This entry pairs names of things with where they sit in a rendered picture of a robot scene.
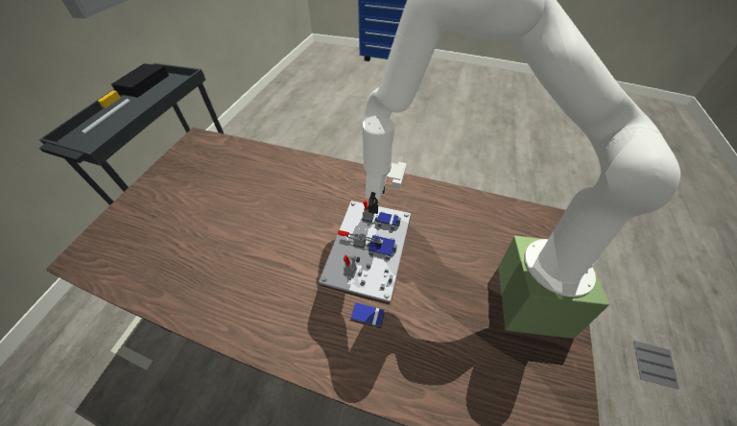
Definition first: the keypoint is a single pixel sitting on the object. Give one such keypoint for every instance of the blue metal plate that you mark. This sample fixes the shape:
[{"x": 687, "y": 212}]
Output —
[{"x": 385, "y": 248}]

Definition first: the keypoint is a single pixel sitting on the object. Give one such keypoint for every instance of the blue rectangular block with white band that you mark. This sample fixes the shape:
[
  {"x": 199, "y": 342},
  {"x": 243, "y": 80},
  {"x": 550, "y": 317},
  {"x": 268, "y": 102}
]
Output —
[{"x": 367, "y": 314}]

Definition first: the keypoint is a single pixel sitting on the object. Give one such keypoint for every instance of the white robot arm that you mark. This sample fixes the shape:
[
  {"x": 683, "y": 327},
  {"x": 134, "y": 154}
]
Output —
[{"x": 639, "y": 172}]

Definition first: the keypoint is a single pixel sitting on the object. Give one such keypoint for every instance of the blue rectangular block with white slot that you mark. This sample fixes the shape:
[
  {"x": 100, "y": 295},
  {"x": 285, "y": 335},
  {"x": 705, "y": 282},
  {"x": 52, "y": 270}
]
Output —
[{"x": 387, "y": 219}]

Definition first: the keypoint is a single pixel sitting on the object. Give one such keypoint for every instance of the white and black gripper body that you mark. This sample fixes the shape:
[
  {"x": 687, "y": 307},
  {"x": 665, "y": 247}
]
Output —
[{"x": 375, "y": 184}]

